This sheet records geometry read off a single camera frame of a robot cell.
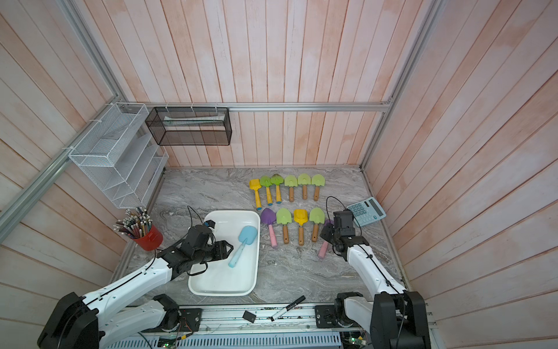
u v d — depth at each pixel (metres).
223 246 0.76
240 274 0.84
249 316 0.75
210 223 0.77
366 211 0.99
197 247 0.65
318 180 1.14
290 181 1.14
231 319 0.75
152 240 0.85
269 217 0.99
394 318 0.41
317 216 1.00
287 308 0.75
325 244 0.90
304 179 1.14
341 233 0.67
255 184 1.11
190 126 1.06
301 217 0.98
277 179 1.13
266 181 1.11
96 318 0.41
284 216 1.00
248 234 0.94
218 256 0.73
